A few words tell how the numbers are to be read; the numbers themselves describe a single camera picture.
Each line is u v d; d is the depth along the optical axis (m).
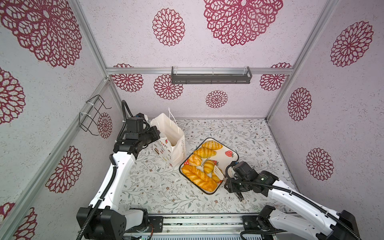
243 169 0.60
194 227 0.73
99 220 0.37
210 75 0.93
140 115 0.67
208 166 0.89
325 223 0.41
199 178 0.86
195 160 0.92
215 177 0.85
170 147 0.74
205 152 0.95
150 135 0.67
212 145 1.00
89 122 0.75
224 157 1.00
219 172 0.81
